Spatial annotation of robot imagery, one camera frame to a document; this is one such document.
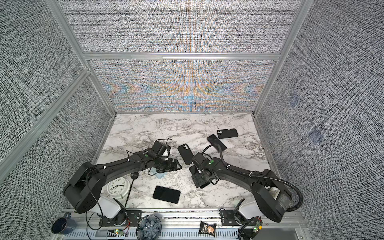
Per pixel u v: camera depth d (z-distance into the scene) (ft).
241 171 1.62
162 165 2.43
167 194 2.64
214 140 3.33
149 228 2.30
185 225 2.40
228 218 2.41
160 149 2.30
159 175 2.84
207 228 2.27
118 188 2.56
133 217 2.43
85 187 1.43
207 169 1.98
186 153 3.22
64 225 2.31
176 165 2.56
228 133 3.52
